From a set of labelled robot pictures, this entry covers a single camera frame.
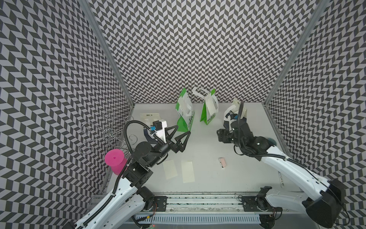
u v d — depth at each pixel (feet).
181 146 1.79
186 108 3.21
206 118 3.26
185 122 3.05
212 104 3.07
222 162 2.79
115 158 1.93
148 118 2.69
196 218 2.28
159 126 1.75
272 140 3.01
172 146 1.78
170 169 2.78
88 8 2.36
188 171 2.77
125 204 1.87
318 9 2.23
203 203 2.46
